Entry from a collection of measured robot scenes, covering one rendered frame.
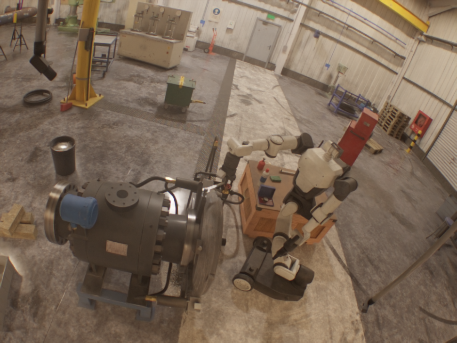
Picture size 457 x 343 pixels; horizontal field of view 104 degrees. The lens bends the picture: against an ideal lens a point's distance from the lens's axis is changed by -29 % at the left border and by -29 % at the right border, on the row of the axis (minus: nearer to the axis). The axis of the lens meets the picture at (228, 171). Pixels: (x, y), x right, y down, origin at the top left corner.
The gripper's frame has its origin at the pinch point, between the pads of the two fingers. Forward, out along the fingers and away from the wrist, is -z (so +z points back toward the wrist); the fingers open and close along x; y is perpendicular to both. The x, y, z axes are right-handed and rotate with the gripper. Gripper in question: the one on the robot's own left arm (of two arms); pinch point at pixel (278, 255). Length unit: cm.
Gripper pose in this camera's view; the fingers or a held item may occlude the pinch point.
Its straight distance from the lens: 200.3
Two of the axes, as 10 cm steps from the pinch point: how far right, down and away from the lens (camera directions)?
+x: -6.6, -0.2, -7.5
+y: 5.4, 6.8, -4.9
